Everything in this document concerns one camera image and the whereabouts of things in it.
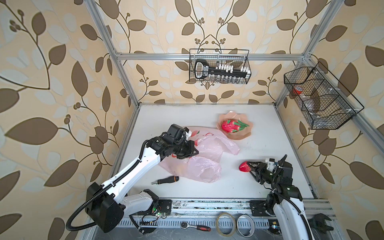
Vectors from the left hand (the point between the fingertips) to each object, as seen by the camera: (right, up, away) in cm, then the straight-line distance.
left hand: (201, 151), depth 72 cm
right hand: (+26, -10, +8) cm, 29 cm away
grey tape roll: (+25, -35, -2) cm, 43 cm away
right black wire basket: (+62, +25, +2) cm, 67 cm away
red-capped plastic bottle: (+62, +29, +11) cm, 69 cm away
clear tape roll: (+8, -33, -2) cm, 34 cm away
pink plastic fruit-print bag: (+2, -6, -3) cm, 7 cm away
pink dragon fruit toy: (+22, +12, +24) cm, 34 cm away
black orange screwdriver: (-16, -17, +9) cm, 25 cm away
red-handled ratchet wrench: (-8, -34, -3) cm, 35 cm away
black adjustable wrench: (+56, -33, -2) cm, 65 cm away
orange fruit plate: (+29, +6, +29) cm, 41 cm away
